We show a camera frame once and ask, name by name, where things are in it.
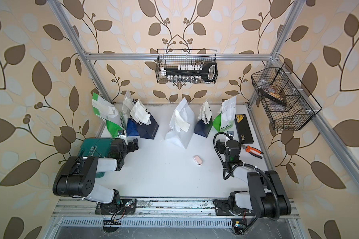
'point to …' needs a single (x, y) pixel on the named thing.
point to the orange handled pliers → (252, 151)
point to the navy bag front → (148, 131)
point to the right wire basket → (288, 104)
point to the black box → (243, 129)
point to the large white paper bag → (174, 134)
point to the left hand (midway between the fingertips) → (126, 138)
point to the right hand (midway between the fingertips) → (228, 140)
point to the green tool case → (95, 147)
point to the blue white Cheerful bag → (133, 127)
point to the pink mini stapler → (198, 160)
